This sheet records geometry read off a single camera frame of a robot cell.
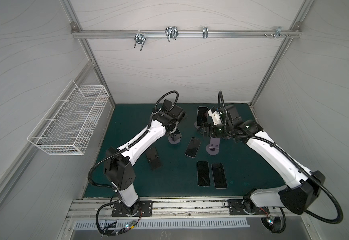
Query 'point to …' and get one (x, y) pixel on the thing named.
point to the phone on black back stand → (167, 104)
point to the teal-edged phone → (203, 173)
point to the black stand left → (152, 157)
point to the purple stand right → (213, 148)
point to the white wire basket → (68, 123)
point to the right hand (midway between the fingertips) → (205, 126)
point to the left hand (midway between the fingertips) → (167, 124)
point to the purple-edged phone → (219, 176)
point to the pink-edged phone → (193, 147)
